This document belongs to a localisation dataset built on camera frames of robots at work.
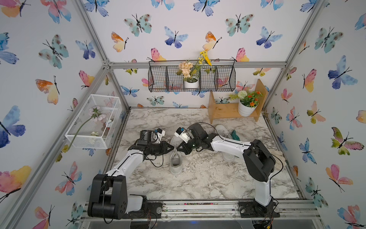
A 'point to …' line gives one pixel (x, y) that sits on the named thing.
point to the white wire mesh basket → (96, 124)
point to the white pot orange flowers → (248, 101)
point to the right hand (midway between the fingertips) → (177, 147)
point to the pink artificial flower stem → (97, 114)
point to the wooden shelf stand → (229, 110)
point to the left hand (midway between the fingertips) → (174, 146)
